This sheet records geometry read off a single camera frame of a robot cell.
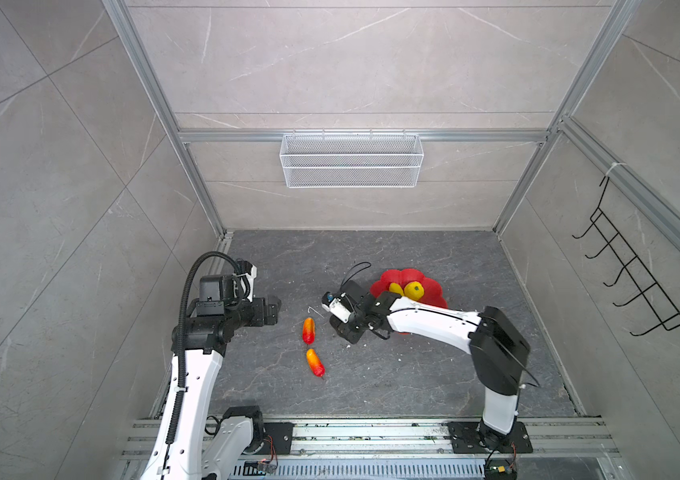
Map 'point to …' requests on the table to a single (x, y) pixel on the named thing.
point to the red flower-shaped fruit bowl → (432, 294)
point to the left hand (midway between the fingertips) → (260, 296)
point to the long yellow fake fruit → (395, 288)
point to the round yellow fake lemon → (414, 290)
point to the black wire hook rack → (663, 306)
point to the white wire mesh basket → (351, 161)
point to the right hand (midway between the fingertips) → (343, 324)
